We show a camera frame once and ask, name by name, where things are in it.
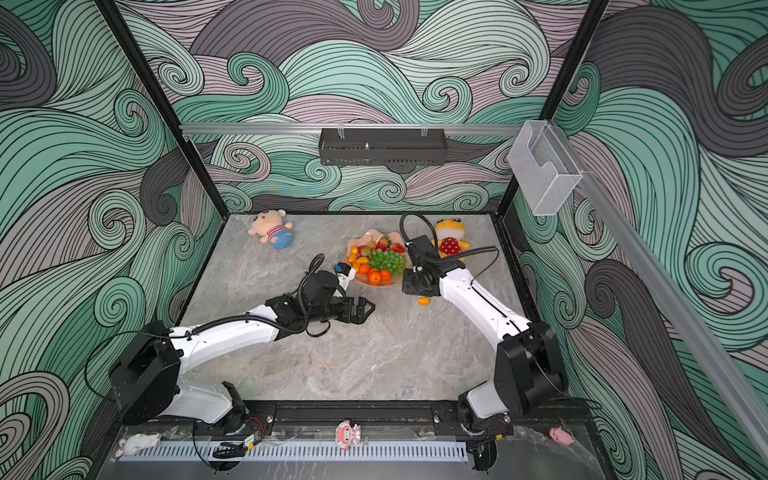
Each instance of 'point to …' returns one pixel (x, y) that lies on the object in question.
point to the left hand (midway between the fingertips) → (365, 303)
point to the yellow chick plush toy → (449, 236)
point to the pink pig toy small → (561, 436)
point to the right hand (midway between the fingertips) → (412, 284)
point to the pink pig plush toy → (268, 225)
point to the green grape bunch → (387, 260)
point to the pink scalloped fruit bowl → (370, 239)
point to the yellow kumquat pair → (424, 301)
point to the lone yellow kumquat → (354, 250)
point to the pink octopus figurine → (347, 434)
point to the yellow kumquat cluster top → (363, 260)
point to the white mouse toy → (135, 443)
